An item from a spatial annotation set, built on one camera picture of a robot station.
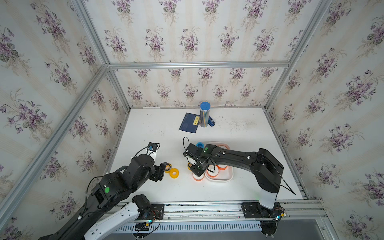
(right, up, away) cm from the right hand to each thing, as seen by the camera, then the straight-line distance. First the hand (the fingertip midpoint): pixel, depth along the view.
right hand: (197, 170), depth 84 cm
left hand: (-17, +9, -18) cm, 26 cm away
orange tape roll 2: (+9, -2, 0) cm, 10 cm away
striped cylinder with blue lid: (+5, +33, +13) cm, 36 cm away
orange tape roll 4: (+17, +13, +8) cm, 23 cm away
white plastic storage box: (+17, -3, +1) cm, 17 cm away
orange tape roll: (0, -4, 0) cm, 4 cm away
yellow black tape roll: (-17, 0, +4) cm, 18 cm away
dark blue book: (-5, +26, +27) cm, 38 cm away
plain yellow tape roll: (-14, -2, +3) cm, 14 cm away
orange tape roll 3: (+14, 0, +3) cm, 14 cm away
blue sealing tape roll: (+3, +13, +14) cm, 19 cm away
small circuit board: (-28, -24, -12) cm, 38 cm away
